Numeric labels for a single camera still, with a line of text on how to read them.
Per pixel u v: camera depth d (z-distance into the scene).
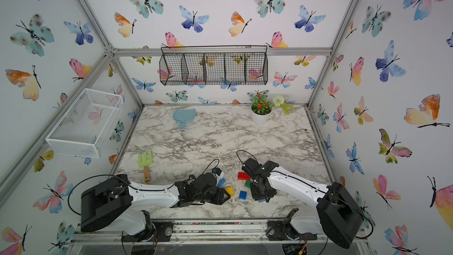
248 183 0.86
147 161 0.96
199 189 0.65
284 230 0.64
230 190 0.82
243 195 0.83
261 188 0.68
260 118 1.07
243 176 0.88
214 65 0.98
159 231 0.75
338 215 0.41
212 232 0.75
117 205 0.43
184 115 1.15
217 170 0.77
